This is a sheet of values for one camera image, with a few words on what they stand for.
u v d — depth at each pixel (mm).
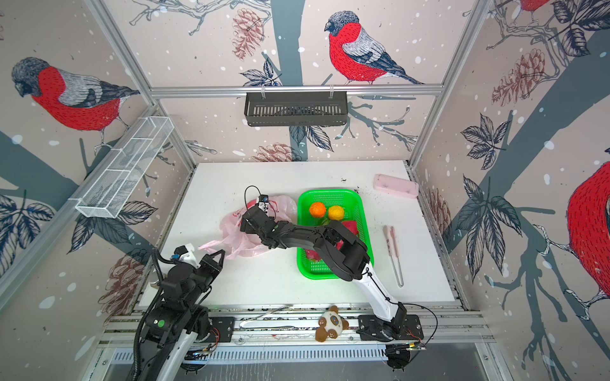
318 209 956
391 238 927
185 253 690
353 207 978
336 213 951
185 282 579
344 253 540
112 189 724
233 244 778
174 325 544
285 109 1070
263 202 836
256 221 721
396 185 1095
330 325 726
